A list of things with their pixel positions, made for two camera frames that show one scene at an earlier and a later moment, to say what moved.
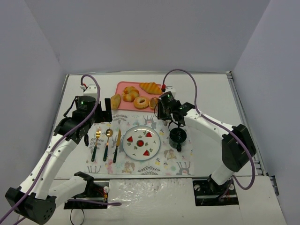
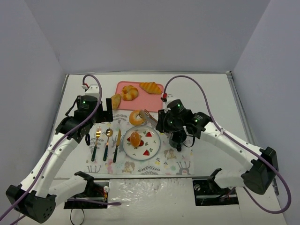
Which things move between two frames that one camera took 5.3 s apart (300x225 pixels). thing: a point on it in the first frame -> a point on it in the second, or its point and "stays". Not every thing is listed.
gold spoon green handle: [108, 133] stays
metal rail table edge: [260, 168] stays
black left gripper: [104, 112] stays
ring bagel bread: [143, 105] -> [132, 118]
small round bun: [153, 102] -> [135, 138]
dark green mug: [177, 138] stays
